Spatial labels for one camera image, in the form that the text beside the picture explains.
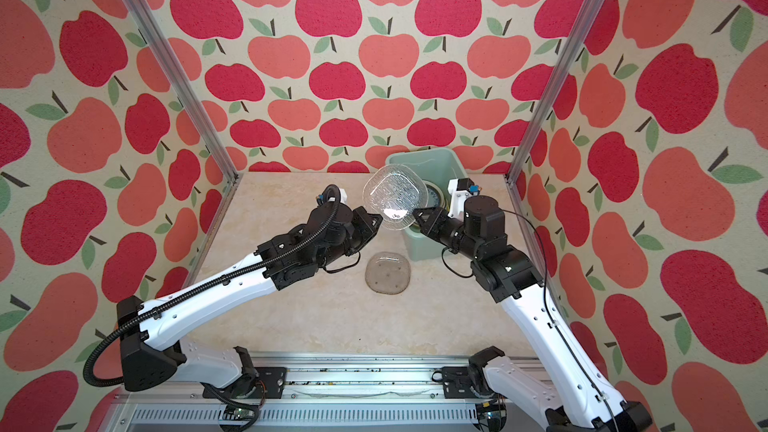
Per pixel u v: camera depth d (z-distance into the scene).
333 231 0.49
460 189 0.60
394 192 0.69
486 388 0.64
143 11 0.77
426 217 0.67
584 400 0.37
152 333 0.40
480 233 0.49
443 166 1.08
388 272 0.94
